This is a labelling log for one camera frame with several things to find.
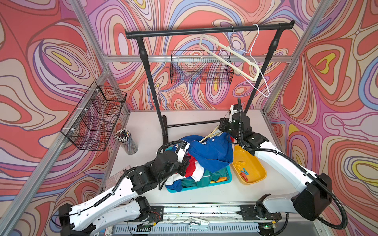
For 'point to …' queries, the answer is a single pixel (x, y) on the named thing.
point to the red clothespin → (243, 175)
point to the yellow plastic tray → (248, 167)
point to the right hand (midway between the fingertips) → (220, 122)
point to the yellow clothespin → (239, 162)
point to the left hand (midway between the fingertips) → (192, 158)
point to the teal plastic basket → (209, 184)
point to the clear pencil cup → (123, 136)
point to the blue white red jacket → (206, 155)
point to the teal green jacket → (208, 176)
